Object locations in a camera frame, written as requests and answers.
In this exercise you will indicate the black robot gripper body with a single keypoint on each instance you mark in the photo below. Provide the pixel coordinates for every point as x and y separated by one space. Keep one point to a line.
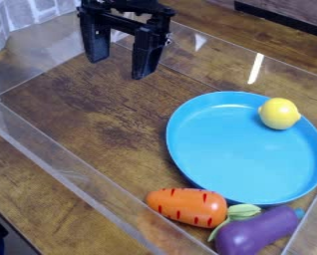
126 15

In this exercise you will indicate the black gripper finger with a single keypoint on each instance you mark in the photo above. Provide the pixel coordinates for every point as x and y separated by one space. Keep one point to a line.
96 38
149 44

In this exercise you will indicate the blue round plastic tray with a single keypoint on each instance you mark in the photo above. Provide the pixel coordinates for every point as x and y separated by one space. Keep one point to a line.
229 153

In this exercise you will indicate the orange toy carrot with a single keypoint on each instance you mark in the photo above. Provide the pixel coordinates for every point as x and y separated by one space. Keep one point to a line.
195 206

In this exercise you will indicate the white brick-pattern curtain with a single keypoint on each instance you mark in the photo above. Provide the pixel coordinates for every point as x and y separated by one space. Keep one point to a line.
21 13

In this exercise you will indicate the yellow toy lemon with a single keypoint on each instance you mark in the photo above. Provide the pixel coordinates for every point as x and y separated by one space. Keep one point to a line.
278 113

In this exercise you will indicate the purple toy eggplant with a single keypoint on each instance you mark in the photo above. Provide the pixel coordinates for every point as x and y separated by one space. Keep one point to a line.
250 229

